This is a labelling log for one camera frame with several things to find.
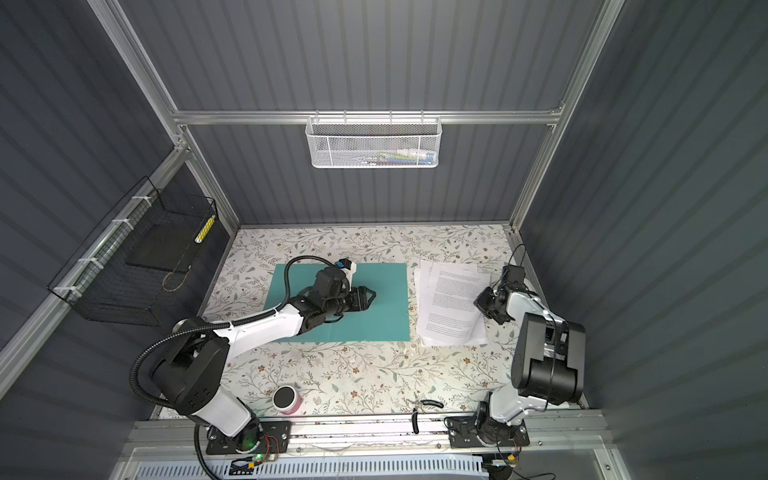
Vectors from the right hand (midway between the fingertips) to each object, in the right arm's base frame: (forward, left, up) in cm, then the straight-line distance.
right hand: (486, 306), depth 94 cm
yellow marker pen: (+9, +81, +27) cm, 86 cm away
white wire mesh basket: (+68, +38, +19) cm, 80 cm away
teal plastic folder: (-4, +32, 0) cm, 32 cm away
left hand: (-1, +36, +9) cm, 37 cm away
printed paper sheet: (+7, +11, -4) cm, 14 cm away
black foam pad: (+3, +88, +27) cm, 93 cm away
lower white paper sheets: (-10, +3, -2) cm, 10 cm away
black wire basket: (-11, +93, +33) cm, 100 cm away
